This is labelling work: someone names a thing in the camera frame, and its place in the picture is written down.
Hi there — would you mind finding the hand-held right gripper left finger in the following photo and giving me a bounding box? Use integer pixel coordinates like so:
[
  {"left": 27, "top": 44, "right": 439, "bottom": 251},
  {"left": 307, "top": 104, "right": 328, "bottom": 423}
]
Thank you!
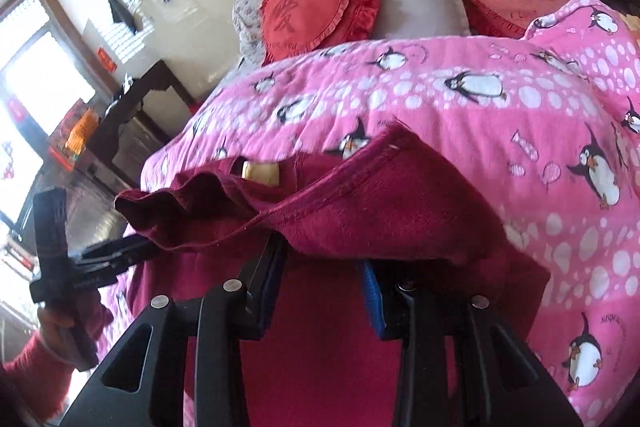
[{"left": 60, "top": 234, "right": 291, "bottom": 427}]

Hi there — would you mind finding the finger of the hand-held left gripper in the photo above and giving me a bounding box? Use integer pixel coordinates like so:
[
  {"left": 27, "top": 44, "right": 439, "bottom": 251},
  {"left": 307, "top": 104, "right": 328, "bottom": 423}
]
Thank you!
[
  {"left": 82, "top": 252, "right": 163, "bottom": 283},
  {"left": 80, "top": 236, "right": 171, "bottom": 260}
]

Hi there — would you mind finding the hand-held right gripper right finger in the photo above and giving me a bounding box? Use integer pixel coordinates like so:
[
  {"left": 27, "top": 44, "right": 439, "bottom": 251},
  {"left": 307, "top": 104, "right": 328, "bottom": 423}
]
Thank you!
[{"left": 355, "top": 259, "right": 583, "bottom": 427}]

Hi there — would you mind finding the dark red fleece garment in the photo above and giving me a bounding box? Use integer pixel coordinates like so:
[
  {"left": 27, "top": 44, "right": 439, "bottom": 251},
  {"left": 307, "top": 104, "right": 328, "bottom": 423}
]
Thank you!
[{"left": 114, "top": 122, "right": 553, "bottom": 427}]

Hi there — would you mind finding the person's left forearm red sleeve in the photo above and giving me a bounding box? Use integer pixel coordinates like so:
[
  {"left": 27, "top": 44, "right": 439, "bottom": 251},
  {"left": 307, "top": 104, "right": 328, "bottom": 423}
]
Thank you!
[{"left": 0, "top": 332, "right": 76, "bottom": 420}]

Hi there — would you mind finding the person's left hand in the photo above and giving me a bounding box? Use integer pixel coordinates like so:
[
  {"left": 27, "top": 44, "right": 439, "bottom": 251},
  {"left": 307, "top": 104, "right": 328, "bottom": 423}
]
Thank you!
[{"left": 37, "top": 291, "right": 115, "bottom": 360}]

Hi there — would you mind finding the orange box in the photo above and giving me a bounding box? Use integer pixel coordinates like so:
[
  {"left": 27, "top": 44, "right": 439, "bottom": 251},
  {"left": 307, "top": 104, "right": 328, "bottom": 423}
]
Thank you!
[{"left": 47, "top": 99, "right": 101, "bottom": 170}]

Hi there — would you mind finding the window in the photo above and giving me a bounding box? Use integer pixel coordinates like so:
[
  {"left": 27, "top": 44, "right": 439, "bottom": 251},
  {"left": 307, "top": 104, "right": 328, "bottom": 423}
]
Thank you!
[{"left": 0, "top": 0, "right": 96, "bottom": 238}]

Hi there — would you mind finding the dark wooden table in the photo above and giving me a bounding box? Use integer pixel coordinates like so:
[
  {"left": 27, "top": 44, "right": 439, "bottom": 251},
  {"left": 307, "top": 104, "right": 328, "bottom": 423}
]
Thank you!
[{"left": 75, "top": 59, "right": 196, "bottom": 188}]

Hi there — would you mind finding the pink penguin printed blanket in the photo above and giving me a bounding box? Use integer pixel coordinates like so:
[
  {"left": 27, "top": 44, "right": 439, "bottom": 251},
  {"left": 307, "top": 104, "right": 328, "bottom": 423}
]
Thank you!
[{"left": 117, "top": 0, "right": 640, "bottom": 427}]

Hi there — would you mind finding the black cloth hanging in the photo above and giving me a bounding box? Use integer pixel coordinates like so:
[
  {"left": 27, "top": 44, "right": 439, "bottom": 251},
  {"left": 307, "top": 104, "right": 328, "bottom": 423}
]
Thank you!
[{"left": 106, "top": 0, "right": 141, "bottom": 32}]

